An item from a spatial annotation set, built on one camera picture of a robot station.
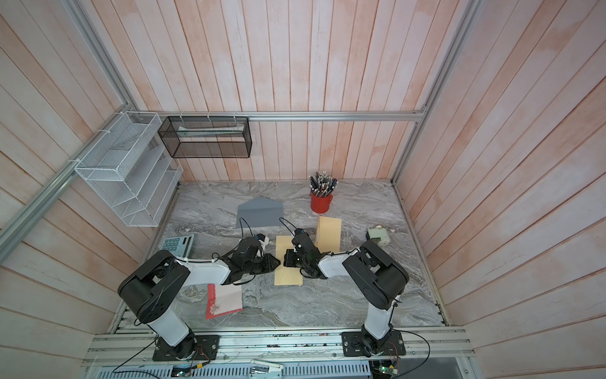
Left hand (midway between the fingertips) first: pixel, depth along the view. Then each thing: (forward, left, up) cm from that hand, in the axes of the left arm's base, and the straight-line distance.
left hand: (279, 266), depth 91 cm
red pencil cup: (+28, -18, +4) cm, 33 cm away
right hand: (+5, -2, -1) cm, 5 cm away
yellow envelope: (+15, -21, -1) cm, 26 cm away
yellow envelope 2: (-4, -3, +1) cm, 5 cm away
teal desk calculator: (+8, +42, +1) cm, 42 cm away
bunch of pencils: (+28, -17, +17) cm, 37 cm away
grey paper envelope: (+28, +11, -1) cm, 30 cm away
